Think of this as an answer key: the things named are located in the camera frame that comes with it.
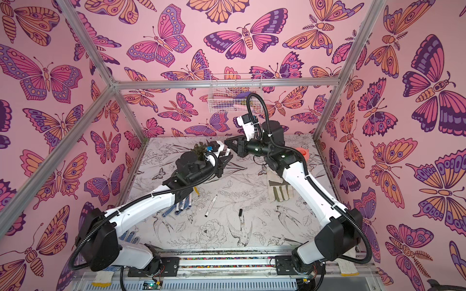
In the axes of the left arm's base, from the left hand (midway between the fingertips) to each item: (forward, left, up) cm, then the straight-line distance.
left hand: (233, 152), depth 71 cm
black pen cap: (-12, -3, -32) cm, 34 cm away
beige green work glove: (+1, -23, -32) cm, 40 cm away
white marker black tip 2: (-9, +12, -31) cm, 34 cm away
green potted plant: (+13, +17, -13) cm, 25 cm away
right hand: (+2, +3, +4) cm, 5 cm away
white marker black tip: (-12, +28, -31) cm, 43 cm away
